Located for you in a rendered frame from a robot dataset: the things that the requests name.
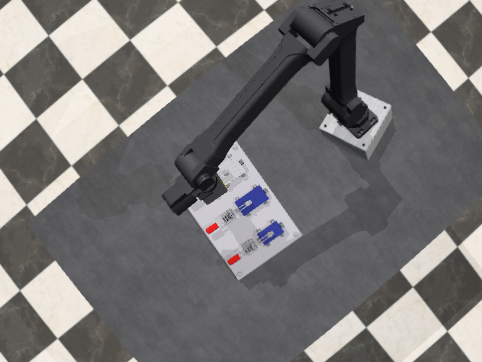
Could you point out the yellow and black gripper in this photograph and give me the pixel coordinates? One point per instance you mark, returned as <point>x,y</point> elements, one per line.
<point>218,191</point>

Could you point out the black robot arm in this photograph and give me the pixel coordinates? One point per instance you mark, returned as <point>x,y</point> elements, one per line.
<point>289,57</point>

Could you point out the blue rectangular block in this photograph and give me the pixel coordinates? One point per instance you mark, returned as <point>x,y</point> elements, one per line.
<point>257,197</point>
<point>275,227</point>

